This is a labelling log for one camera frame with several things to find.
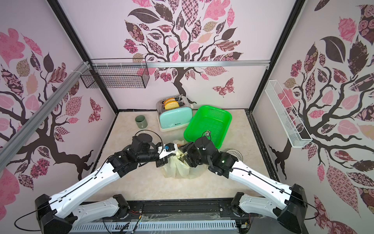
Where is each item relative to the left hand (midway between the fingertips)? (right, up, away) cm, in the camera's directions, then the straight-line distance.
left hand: (173, 154), depth 70 cm
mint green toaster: (-4, +18, +28) cm, 34 cm away
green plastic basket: (+24, +17, +45) cm, 54 cm away
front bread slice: (-5, +28, +27) cm, 39 cm away
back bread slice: (-6, +32, +31) cm, 45 cm away
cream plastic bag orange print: (+2, -6, 0) cm, 7 cm away
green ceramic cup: (-28, +16, +34) cm, 47 cm away
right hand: (+3, +1, -1) cm, 3 cm away
